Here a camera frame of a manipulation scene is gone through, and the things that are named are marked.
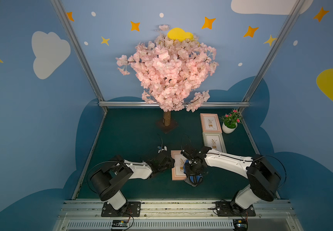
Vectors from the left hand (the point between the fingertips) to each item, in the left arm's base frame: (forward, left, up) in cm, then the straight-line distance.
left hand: (175, 160), depth 91 cm
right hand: (-8, -9, +1) cm, 12 cm away
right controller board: (-33, -34, -4) cm, 47 cm away
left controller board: (-34, +28, -3) cm, 44 cm away
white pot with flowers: (+27, -39, +9) cm, 48 cm away
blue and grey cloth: (-14, -9, +6) cm, 18 cm away
